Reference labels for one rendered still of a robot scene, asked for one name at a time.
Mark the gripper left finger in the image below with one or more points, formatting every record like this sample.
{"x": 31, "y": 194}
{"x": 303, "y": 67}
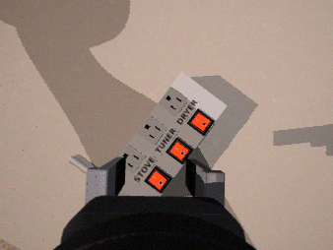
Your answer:
{"x": 106, "y": 180}

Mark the white power strip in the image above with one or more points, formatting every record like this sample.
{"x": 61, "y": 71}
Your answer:
{"x": 168, "y": 136}

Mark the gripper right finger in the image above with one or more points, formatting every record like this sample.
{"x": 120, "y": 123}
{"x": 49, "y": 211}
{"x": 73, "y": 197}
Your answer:
{"x": 202, "y": 181}

